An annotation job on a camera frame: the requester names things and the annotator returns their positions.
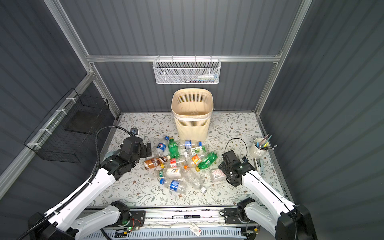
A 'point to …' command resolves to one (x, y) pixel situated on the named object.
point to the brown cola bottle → (154, 162)
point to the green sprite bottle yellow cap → (173, 148)
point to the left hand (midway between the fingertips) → (140, 144)
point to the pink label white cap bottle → (217, 175)
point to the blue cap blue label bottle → (174, 185)
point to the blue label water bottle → (189, 144)
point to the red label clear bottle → (173, 162)
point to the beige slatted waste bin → (192, 109)
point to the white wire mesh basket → (186, 71)
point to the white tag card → (195, 229)
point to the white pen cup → (258, 147)
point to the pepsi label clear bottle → (161, 150)
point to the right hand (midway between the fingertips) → (226, 172)
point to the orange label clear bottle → (196, 160)
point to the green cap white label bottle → (172, 172)
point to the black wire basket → (63, 135)
